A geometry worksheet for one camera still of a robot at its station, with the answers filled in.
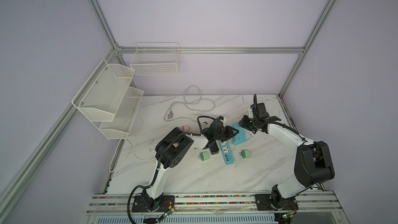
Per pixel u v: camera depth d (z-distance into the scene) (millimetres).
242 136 889
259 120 697
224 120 909
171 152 541
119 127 1043
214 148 909
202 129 793
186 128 990
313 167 453
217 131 769
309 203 753
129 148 906
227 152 882
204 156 874
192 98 1202
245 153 881
